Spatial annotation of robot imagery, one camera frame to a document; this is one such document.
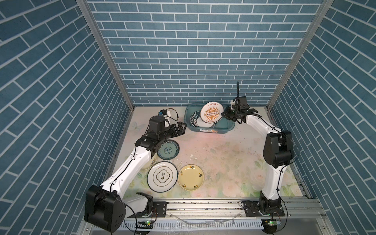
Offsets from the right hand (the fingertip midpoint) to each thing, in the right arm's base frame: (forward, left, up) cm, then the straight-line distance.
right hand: (222, 113), depth 97 cm
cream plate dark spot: (-32, +43, -14) cm, 56 cm away
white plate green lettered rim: (+2, +17, -12) cm, 21 cm away
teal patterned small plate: (-22, +34, -15) cm, 44 cm away
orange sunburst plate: (+3, +7, -3) cm, 8 cm away
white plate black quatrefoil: (-40, +34, -15) cm, 55 cm away
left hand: (-20, +22, +9) cm, 31 cm away
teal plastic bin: (0, -4, -14) cm, 14 cm away
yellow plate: (-39, +17, -15) cm, 45 cm away
